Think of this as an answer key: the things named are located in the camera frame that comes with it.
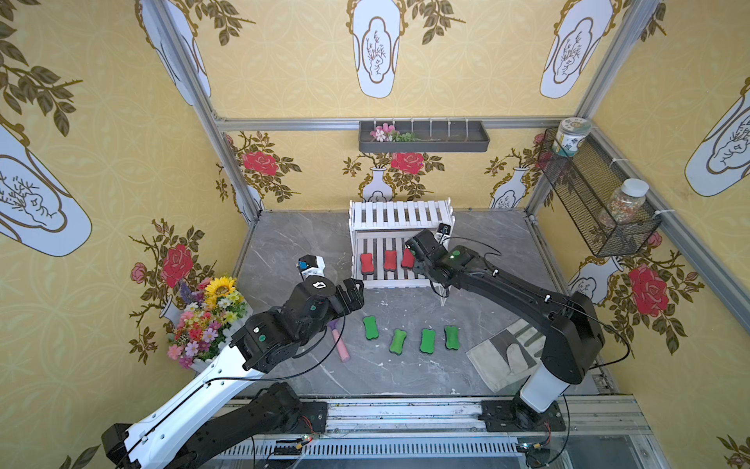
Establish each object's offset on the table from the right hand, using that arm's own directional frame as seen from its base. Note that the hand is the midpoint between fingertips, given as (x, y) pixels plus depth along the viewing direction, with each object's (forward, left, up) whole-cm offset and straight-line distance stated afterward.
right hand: (431, 256), depth 88 cm
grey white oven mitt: (-24, -22, -15) cm, 36 cm away
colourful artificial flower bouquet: (-20, +58, +2) cm, 62 cm away
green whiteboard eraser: (-16, +18, -15) cm, 28 cm away
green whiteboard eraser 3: (-20, 0, -14) cm, 25 cm away
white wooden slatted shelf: (+1, +15, +11) cm, 19 cm away
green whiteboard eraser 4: (-19, -7, -15) cm, 25 cm away
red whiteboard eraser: (-1, +19, -3) cm, 19 cm away
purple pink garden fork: (-25, +25, -13) cm, 38 cm away
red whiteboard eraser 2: (0, +12, -2) cm, 12 cm away
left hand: (-17, +24, +11) cm, 31 cm away
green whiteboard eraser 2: (-21, +9, -14) cm, 27 cm away
